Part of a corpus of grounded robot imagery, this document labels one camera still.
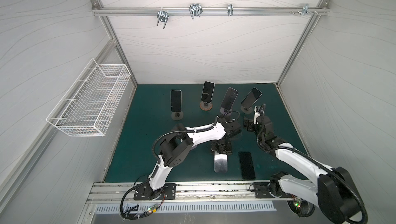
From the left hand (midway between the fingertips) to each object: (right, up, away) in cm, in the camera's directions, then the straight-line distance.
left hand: (226, 154), depth 82 cm
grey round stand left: (-30, +18, +20) cm, 41 cm away
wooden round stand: (-11, +24, +25) cm, 37 cm away
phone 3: (-3, -4, -2) cm, 5 cm away
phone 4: (+11, -6, 0) cm, 13 cm away
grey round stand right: (+17, +21, +22) cm, 35 cm away
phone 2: (+5, +32, +13) cm, 35 cm away
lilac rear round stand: (+2, +22, +21) cm, 30 cm away
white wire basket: (-64, +25, -14) cm, 70 cm away
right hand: (+18, +21, +4) cm, 28 cm away
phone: (-30, +29, +14) cm, 44 cm away
